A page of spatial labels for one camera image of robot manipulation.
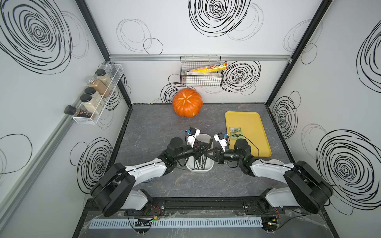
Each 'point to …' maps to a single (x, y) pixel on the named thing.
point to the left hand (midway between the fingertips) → (209, 146)
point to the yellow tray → (253, 130)
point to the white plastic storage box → (204, 164)
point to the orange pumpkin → (187, 102)
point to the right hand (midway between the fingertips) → (205, 156)
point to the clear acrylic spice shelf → (114, 72)
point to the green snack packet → (235, 133)
